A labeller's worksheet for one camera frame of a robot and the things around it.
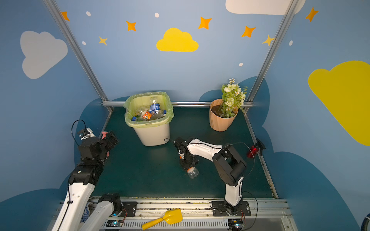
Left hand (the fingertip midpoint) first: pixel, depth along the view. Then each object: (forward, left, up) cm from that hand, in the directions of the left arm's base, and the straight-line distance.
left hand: (108, 135), depth 73 cm
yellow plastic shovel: (-32, -34, -25) cm, 52 cm away
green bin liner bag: (+27, -8, -2) cm, 29 cm away
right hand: (-5, -43, -25) cm, 49 cm away
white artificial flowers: (+28, -69, +3) cm, 75 cm away
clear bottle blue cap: (+21, -22, -6) cm, 31 cm away
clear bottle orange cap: (+19, -15, -5) cm, 25 cm away
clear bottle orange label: (-10, -45, -24) cm, 51 cm away
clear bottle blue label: (+22, -21, -2) cm, 30 cm away
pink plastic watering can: (+11, +13, -15) cm, 22 cm away
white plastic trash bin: (+10, -20, -15) cm, 27 cm away
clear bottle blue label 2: (+13, -10, -1) cm, 17 cm away
